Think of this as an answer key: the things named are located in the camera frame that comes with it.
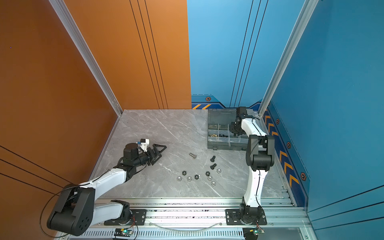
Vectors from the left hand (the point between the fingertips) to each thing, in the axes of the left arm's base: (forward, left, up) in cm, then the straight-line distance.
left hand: (164, 150), depth 85 cm
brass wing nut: (+19, -30, -11) cm, 37 cm away
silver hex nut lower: (-12, -26, -10) cm, 31 cm away
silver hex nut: (-12, -15, -11) cm, 22 cm away
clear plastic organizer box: (+15, -34, -8) cm, 38 cm away
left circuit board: (-37, +16, -14) cm, 43 cm away
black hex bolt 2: (-5, -28, -11) cm, 31 cm away
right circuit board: (-37, -45, -14) cm, 60 cm away
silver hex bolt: (+2, -17, -11) cm, 20 cm away
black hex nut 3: (-9, -25, -12) cm, 29 cm away
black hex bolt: (+1, -29, -11) cm, 31 cm away
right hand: (+20, -44, -6) cm, 49 cm away
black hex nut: (-8, -11, -12) cm, 18 cm away
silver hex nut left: (-12, -8, -11) cm, 19 cm away
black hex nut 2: (-11, -19, -12) cm, 25 cm away
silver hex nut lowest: (-15, -28, -12) cm, 34 cm away
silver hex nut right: (-7, -32, -12) cm, 35 cm away
